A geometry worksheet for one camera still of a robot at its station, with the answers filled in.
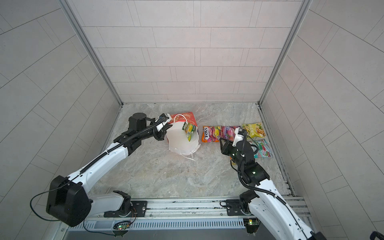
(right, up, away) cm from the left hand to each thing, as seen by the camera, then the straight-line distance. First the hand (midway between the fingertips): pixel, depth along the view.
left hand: (174, 122), depth 77 cm
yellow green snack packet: (+49, -6, +19) cm, 53 cm away
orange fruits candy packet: (+21, -9, +19) cm, 29 cm away
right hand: (+24, -9, -2) cm, 26 cm away
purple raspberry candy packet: (+32, -8, +19) cm, 38 cm away
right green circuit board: (+38, -47, -9) cm, 61 cm away
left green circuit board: (-22, -47, -12) cm, 53 cm away
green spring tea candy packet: (+6, -5, +17) cm, 19 cm away
